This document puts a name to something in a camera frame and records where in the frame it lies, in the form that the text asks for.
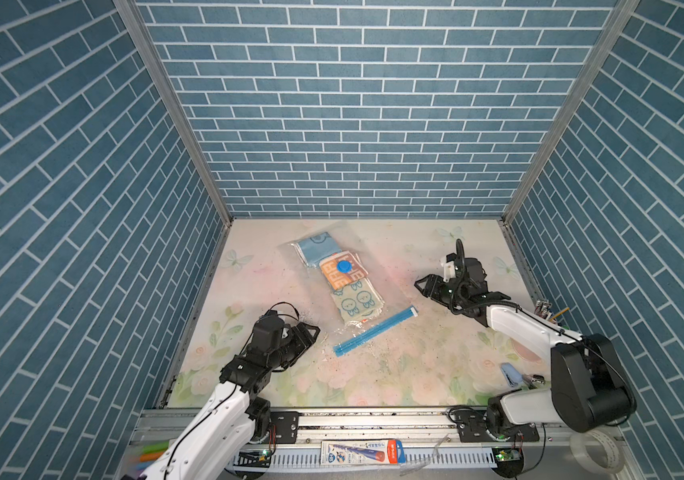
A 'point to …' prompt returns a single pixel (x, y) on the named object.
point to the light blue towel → (318, 248)
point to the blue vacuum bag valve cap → (344, 266)
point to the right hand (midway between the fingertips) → (423, 286)
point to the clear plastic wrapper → (420, 463)
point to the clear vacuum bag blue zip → (313, 299)
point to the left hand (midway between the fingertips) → (322, 337)
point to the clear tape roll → (598, 451)
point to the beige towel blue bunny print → (358, 301)
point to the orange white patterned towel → (337, 279)
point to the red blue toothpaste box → (363, 452)
